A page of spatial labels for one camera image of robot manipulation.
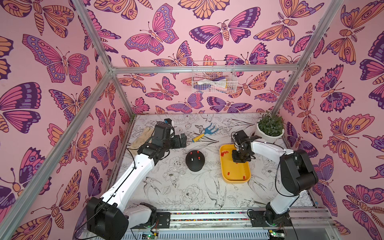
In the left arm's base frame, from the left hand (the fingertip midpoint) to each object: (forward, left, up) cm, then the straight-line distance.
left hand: (181, 136), depth 80 cm
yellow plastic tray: (-11, -30, -21) cm, 38 cm away
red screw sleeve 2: (-3, -9, -11) cm, 14 cm away
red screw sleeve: (-7, -10, -11) cm, 16 cm away
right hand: (-3, -33, -20) cm, 38 cm away
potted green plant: (+10, -53, -5) cm, 54 cm away
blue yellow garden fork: (+21, -17, -22) cm, 35 cm away
